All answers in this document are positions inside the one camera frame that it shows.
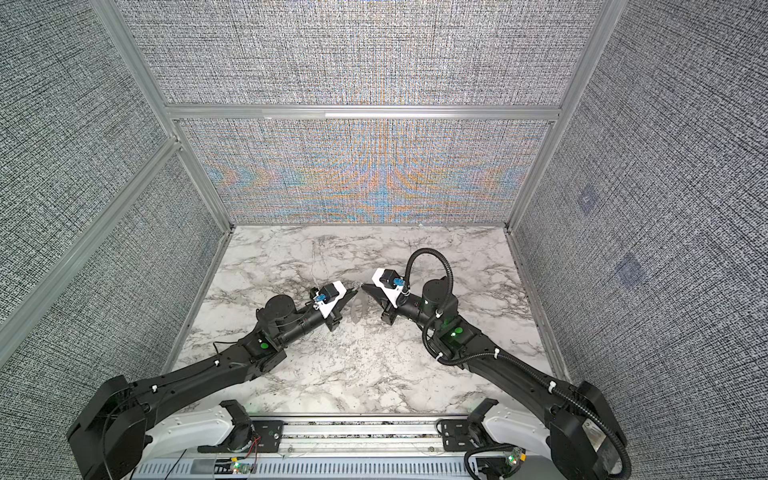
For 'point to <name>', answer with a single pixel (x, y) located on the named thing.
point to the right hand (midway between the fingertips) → (366, 282)
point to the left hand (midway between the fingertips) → (354, 290)
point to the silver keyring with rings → (357, 307)
